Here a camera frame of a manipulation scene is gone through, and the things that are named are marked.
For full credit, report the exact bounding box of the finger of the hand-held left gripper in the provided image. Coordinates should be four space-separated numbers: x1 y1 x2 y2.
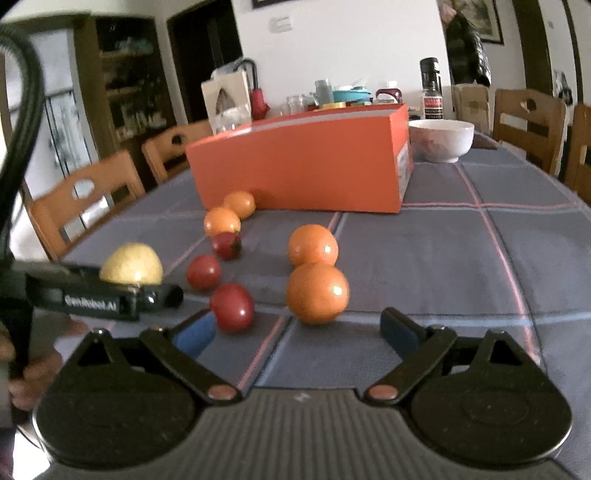
136 284 184 312

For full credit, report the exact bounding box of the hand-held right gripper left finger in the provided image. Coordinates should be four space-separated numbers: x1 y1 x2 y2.
69 310 243 407

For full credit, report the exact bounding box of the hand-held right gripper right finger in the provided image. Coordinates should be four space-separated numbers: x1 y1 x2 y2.
363 307 539 408

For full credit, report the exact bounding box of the yellow lemon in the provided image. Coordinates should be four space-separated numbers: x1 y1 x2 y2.
99 242 164 284

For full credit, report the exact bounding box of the dark red tomato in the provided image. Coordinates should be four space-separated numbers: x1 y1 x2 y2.
211 232 243 260

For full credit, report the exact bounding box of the large orange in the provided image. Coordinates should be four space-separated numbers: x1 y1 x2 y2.
286 262 350 325
288 224 339 268

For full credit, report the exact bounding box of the small orange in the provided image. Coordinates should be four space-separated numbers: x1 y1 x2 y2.
204 207 242 237
224 191 256 219

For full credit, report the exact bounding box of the orange cardboard box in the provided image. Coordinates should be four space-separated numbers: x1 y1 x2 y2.
186 104 415 214

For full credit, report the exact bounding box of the person's left hand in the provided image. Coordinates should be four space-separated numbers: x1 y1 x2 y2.
8 318 89 411

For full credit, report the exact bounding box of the grey plaid tablecloth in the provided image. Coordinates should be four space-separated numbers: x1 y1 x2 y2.
60 131 591 462

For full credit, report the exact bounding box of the white bowl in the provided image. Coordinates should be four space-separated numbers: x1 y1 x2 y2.
409 120 475 163

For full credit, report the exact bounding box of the beige paper bag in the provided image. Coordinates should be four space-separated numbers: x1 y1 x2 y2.
201 69 252 125

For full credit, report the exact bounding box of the red umbrella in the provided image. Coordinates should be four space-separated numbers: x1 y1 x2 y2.
240 58 271 121

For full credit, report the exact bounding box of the dark sauce bottle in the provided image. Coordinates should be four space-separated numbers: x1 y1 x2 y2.
422 90 445 121

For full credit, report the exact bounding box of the dark wooden cabinet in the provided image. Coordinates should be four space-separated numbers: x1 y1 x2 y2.
74 14 176 153

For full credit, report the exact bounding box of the red supplement bottle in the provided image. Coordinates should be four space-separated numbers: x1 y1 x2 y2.
375 80 403 105

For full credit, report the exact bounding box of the teal bowl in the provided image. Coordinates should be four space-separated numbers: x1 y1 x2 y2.
332 88 372 104

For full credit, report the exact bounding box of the dark wooden door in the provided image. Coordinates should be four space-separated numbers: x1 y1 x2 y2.
166 0 243 125

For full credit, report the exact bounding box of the black thermos bottle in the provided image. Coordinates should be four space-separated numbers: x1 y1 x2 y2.
419 58 440 93

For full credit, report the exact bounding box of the dark hanging jacket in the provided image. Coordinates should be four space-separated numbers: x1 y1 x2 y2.
445 9 491 86

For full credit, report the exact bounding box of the small framed picture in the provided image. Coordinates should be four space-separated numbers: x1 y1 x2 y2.
462 0 505 45

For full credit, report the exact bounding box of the black cable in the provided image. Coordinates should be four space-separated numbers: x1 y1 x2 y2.
0 23 47 259

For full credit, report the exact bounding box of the dark door frame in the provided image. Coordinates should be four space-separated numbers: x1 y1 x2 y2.
512 0 559 93

